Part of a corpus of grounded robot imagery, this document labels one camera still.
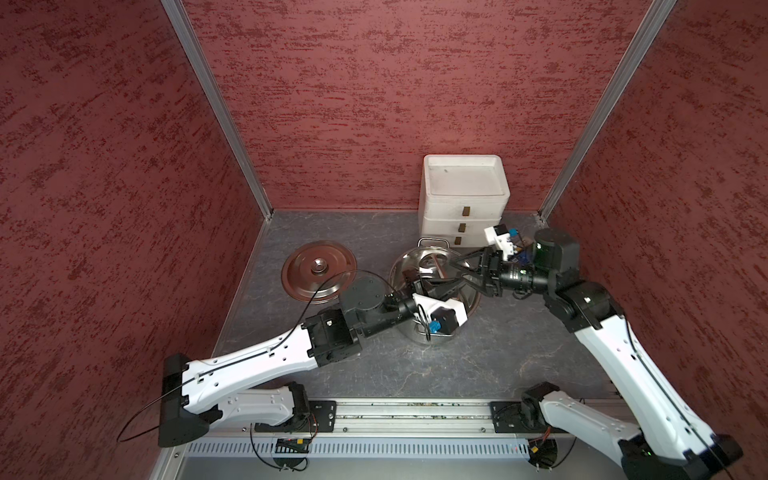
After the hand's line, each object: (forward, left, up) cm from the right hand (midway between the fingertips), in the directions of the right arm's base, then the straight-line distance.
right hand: (451, 278), depth 62 cm
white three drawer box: (+36, -10, -10) cm, 39 cm away
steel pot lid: (+23, +39, -31) cm, 55 cm away
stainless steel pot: (+7, +3, -3) cm, 8 cm away
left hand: (-3, +1, +6) cm, 7 cm away
